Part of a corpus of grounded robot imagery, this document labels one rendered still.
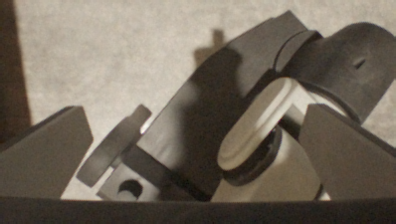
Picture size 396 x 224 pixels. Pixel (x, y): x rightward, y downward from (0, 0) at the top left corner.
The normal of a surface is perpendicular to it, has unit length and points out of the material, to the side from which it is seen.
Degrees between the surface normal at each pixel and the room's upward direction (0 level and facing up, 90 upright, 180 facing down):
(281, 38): 0
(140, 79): 0
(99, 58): 0
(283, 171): 11
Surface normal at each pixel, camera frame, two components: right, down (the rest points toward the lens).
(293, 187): 0.24, -0.04
